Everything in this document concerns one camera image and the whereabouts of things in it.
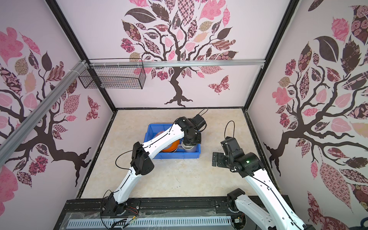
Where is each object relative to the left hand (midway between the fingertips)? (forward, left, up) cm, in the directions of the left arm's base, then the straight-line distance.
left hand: (196, 145), depth 84 cm
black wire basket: (+43, +55, +21) cm, 73 cm away
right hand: (-11, -12, +5) cm, 17 cm away
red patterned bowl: (+15, +27, -10) cm, 32 cm away
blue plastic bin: (+17, +29, -7) cm, 35 cm away
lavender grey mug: (-3, +4, +1) cm, 5 cm away
